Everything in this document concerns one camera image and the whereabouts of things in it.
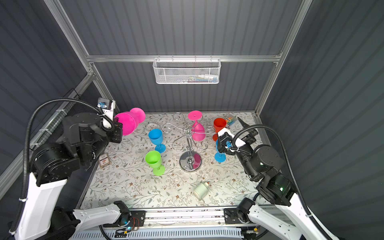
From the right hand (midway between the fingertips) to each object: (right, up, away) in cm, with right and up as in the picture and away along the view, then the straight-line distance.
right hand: (234, 126), depth 54 cm
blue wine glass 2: (+1, -20, +41) cm, 46 cm away
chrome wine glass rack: (-18, -21, +37) cm, 46 cm away
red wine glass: (+1, +1, +39) cm, 39 cm away
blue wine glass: (-39, -6, +37) cm, 54 cm away
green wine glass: (-38, -18, +29) cm, 52 cm away
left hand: (-43, +2, 0) cm, 43 cm away
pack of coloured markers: (+12, +4, +61) cm, 62 cm away
